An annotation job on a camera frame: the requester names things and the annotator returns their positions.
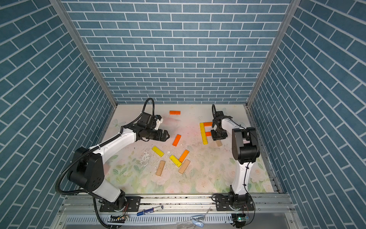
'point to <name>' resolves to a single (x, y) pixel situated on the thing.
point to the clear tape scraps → (197, 220)
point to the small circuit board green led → (239, 217)
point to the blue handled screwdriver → (148, 210)
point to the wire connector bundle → (117, 218)
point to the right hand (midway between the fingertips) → (218, 138)
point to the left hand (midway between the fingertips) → (167, 135)
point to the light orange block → (184, 155)
